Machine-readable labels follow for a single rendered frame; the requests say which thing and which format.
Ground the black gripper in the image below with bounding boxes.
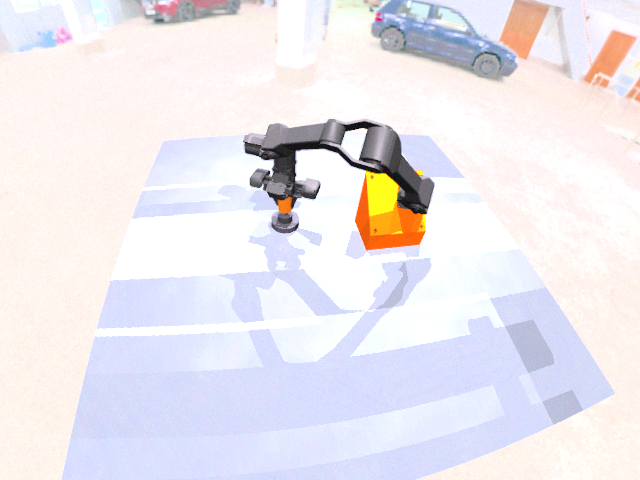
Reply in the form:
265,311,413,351
249,160,321,209

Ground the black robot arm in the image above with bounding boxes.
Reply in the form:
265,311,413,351
243,119,435,215

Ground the orange knob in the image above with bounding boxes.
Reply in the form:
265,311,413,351
277,197,292,213

